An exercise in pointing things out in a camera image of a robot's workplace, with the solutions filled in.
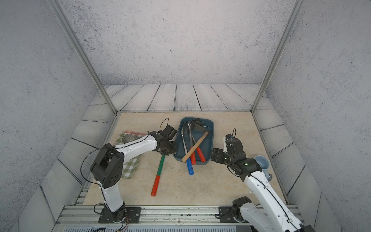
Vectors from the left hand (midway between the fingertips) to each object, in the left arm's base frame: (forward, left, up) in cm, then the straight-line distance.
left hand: (179, 152), depth 91 cm
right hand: (-7, -21, +11) cm, 25 cm away
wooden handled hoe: (+16, -14, -2) cm, 22 cm away
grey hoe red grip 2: (+23, -9, +2) cm, 25 cm away
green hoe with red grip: (-13, +13, -6) cm, 19 cm away
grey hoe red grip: (-3, -9, +4) cm, 10 cm away
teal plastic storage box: (+8, -18, -5) cm, 20 cm away
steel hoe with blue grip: (+18, -3, +4) cm, 18 cm away
